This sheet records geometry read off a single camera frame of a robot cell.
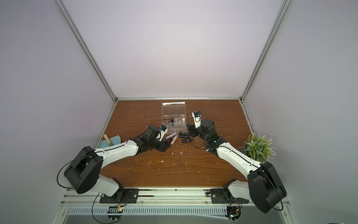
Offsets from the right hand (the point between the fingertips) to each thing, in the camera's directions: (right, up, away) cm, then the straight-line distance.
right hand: (192, 119), depth 82 cm
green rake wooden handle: (-55, -18, +10) cm, 59 cm away
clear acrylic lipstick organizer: (-12, +1, +16) cm, 20 cm away
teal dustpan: (-54, -16, +13) cm, 58 cm away
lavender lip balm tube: (-11, -4, +19) cm, 22 cm away
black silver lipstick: (-14, -3, +18) cm, 23 cm away
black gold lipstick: (-6, -11, +15) cm, 20 cm away
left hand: (-15, -16, +6) cm, 23 cm away
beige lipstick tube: (-12, -15, +12) cm, 23 cm away
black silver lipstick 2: (-3, -15, +11) cm, 19 cm away
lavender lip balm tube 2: (-14, -12, +14) cm, 23 cm away
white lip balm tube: (-5, -2, +18) cm, 19 cm away
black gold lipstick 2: (-4, -13, +13) cm, 18 cm away
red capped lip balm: (-8, -4, +18) cm, 20 cm away
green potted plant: (+36, -15, -9) cm, 40 cm away
